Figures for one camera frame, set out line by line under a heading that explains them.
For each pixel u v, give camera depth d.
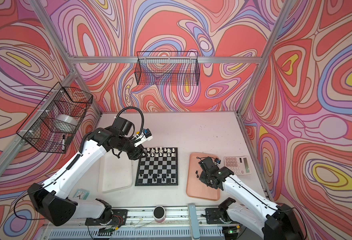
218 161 0.76
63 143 0.72
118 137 0.56
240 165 0.89
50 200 0.38
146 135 0.64
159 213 0.71
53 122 0.69
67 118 0.74
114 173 0.89
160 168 0.88
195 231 0.67
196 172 0.88
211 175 0.61
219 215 0.67
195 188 0.84
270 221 0.41
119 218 0.72
